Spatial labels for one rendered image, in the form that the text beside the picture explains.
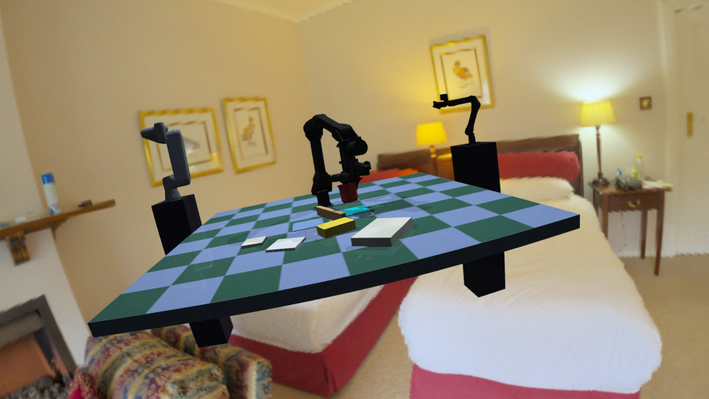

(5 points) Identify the yellow rectangular block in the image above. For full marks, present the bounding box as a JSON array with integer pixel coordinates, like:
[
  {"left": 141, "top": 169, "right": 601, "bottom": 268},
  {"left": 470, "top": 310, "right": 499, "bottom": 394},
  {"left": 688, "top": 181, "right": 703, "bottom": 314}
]
[{"left": 316, "top": 217, "right": 356, "bottom": 238}]

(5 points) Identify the long wooden beam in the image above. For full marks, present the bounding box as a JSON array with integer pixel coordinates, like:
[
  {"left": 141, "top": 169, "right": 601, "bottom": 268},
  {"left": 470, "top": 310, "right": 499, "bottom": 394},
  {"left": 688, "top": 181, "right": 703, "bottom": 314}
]
[{"left": 316, "top": 206, "right": 346, "bottom": 221}]

